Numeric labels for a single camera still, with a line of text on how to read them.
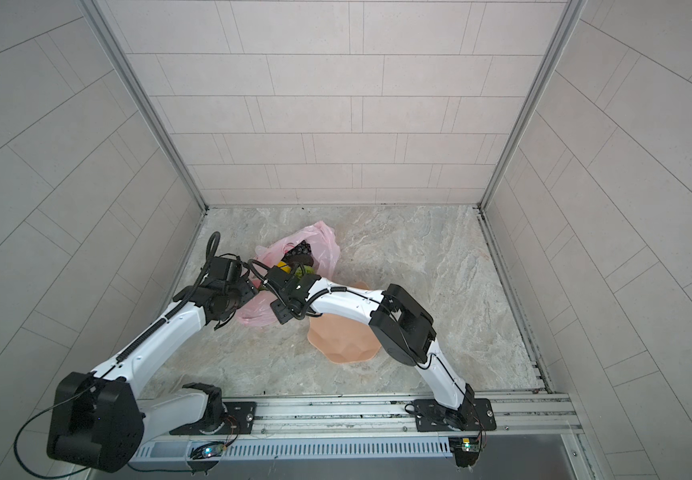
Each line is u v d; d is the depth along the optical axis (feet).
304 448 3.45
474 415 2.10
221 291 2.07
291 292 2.11
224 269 2.12
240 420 2.33
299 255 3.24
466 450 2.23
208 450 2.13
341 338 2.73
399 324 1.68
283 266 3.14
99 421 1.25
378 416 2.38
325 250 3.00
